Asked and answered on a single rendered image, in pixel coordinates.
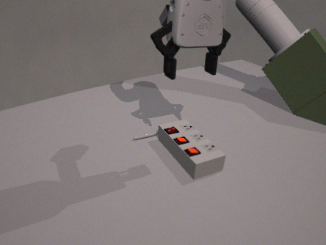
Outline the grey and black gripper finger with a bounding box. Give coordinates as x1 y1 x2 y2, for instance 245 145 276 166
151 21 180 80
204 29 231 75

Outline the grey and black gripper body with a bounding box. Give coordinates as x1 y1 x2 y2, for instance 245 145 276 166
166 0 223 48

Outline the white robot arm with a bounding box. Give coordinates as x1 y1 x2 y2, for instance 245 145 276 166
159 0 310 62

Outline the grey power strip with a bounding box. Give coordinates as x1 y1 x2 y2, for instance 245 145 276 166
133 120 226 180

